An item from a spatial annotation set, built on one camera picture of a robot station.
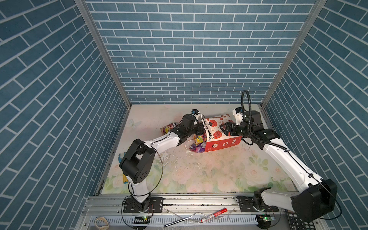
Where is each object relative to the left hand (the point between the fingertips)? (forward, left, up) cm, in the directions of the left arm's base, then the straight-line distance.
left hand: (203, 125), depth 89 cm
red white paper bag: (-9, -7, +1) cm, 12 cm away
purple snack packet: (-13, +4, -7) cm, 15 cm away
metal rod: (-47, +12, -14) cm, 51 cm away
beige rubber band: (-49, +50, -14) cm, 72 cm away
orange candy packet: (-5, +3, -8) cm, 10 cm away
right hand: (-6, -11, +8) cm, 15 cm away
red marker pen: (-46, -3, -14) cm, 48 cm away
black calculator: (-50, -42, -12) cm, 66 cm away
